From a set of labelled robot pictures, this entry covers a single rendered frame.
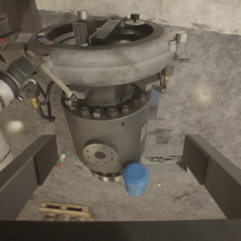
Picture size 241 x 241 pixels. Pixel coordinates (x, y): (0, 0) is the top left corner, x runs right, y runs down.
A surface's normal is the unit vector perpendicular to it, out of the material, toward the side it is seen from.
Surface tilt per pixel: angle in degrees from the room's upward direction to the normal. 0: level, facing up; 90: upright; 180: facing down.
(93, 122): 5
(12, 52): 22
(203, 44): 0
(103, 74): 12
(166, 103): 0
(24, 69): 86
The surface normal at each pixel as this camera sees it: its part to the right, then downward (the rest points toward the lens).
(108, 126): 0.11, 0.65
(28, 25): -0.11, 0.65
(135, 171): -0.02, -0.76
